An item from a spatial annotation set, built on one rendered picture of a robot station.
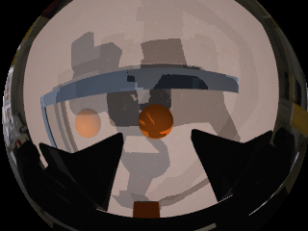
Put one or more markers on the brown ball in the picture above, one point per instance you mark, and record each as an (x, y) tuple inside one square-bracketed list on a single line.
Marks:
[(155, 121)]

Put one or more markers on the clear low corner walls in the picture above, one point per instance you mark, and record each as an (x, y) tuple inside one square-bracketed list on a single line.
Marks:
[(59, 127)]

